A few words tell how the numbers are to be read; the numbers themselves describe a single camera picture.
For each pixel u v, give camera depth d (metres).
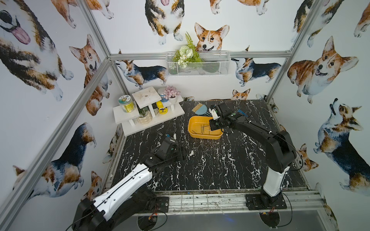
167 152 0.60
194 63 0.84
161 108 1.06
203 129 1.04
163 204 0.73
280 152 0.49
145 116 1.03
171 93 0.92
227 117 0.68
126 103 0.89
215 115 0.77
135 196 0.61
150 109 1.04
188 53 0.78
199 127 1.04
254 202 0.73
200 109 1.17
